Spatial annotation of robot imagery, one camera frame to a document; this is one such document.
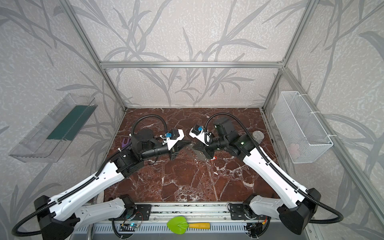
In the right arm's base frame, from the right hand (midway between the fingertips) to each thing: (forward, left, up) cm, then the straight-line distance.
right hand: (196, 141), depth 68 cm
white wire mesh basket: (-3, -45, +7) cm, 46 cm away
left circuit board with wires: (-30, +30, -27) cm, 50 cm away
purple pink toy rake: (+14, +49, -27) cm, 58 cm away
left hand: (-1, +2, +5) cm, 6 cm away
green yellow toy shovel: (-30, +8, -25) cm, 40 cm away
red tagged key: (+5, -11, -29) cm, 31 cm away
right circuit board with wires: (-31, -28, -31) cm, 52 cm away
